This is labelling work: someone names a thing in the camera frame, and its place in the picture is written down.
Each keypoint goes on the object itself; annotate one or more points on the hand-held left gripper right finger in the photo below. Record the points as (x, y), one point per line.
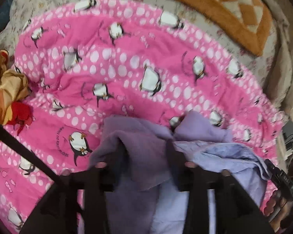
(173, 165)

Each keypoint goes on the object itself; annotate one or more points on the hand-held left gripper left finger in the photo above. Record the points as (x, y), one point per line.
(117, 165)

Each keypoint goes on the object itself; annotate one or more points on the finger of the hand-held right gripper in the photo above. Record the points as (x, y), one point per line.
(271, 168)

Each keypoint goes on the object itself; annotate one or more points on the lilac zip-up jacket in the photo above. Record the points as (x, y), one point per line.
(146, 151)

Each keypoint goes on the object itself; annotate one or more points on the person's right hand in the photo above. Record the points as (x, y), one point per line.
(271, 206)

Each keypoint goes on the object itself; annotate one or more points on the beige cloth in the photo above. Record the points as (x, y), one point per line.
(290, 78)

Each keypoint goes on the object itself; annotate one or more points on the pink penguin print blanket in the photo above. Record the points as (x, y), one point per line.
(127, 61)

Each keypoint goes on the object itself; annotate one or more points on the red cloth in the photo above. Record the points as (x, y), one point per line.
(20, 112)

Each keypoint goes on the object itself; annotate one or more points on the yellow crumpled cloth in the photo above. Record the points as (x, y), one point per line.
(9, 85)

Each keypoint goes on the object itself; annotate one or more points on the orange checkered fleece blanket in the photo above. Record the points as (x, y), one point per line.
(197, 2)

